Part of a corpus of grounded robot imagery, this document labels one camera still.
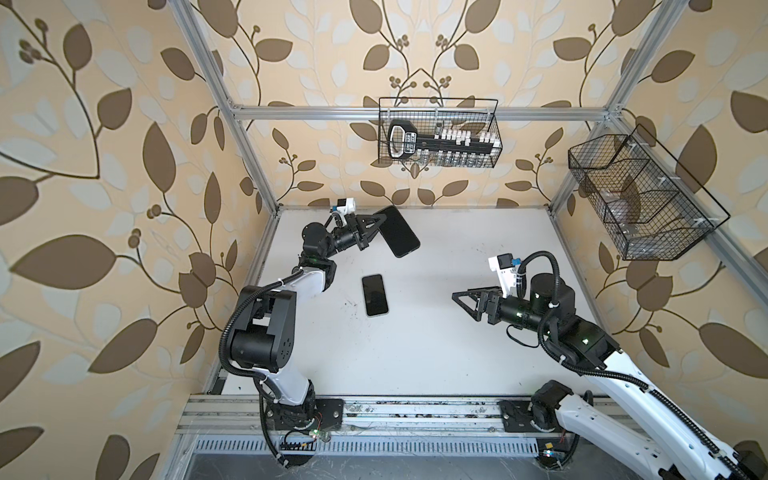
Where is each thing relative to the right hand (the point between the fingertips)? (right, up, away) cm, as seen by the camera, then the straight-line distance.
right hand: (462, 298), depth 67 cm
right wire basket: (+48, +21, +5) cm, 53 cm away
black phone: (-15, +15, +8) cm, 23 cm away
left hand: (-17, +18, +8) cm, 26 cm away
